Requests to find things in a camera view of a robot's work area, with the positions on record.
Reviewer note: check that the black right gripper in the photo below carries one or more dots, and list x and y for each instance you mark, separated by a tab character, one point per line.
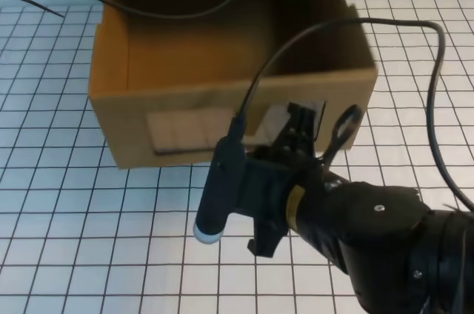
275	181

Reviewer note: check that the brown cardboard shoebox drawer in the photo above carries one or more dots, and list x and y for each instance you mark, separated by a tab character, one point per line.
165	88

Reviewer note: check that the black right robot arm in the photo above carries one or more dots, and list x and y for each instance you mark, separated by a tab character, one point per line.
400	255

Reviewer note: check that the white grid tablecloth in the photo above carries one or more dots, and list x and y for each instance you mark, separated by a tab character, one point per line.
78	235

